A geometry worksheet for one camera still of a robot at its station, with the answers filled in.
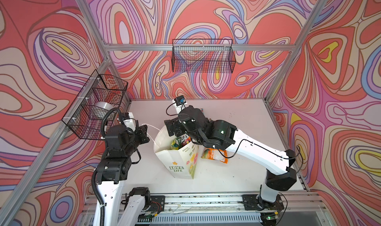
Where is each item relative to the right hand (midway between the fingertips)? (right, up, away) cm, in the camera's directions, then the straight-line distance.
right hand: (176, 121), depth 63 cm
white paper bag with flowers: (+2, -20, +6) cm, 21 cm away
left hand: (-13, -2, +4) cm, 14 cm away
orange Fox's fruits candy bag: (0, -12, +17) cm, 21 cm away
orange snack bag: (+21, -21, +23) cm, 37 cm away
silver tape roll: (-37, +8, +11) cm, 39 cm away
